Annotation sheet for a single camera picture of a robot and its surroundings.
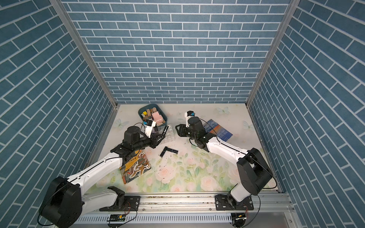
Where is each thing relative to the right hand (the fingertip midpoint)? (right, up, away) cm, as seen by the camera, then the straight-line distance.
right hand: (178, 127), depth 84 cm
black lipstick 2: (-5, -16, +7) cm, 18 cm away
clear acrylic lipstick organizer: (-5, -5, -5) cm, 8 cm away
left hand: (-7, -5, -4) cm, 9 cm away
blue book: (+24, -1, +21) cm, 32 cm away
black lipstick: (-10, -16, +8) cm, 21 cm away
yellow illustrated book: (-27, -24, +2) cm, 36 cm away
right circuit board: (+31, -44, -13) cm, 55 cm away
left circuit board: (-31, -46, -12) cm, 56 cm away
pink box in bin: (-17, +6, +20) cm, 27 cm away
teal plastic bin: (-23, +16, +28) cm, 39 cm away
